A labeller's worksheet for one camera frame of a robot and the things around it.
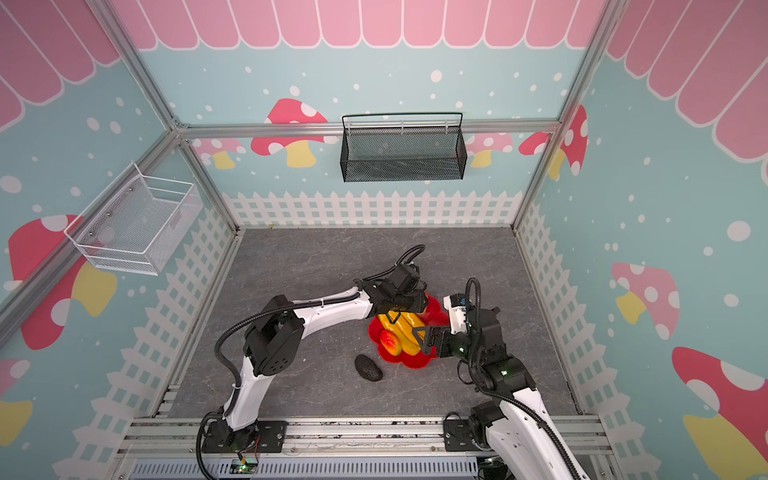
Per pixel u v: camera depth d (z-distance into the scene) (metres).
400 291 0.73
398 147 0.93
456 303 0.67
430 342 0.67
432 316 0.94
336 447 0.74
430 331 0.66
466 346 0.64
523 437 0.48
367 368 0.81
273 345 0.53
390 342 0.85
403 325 0.90
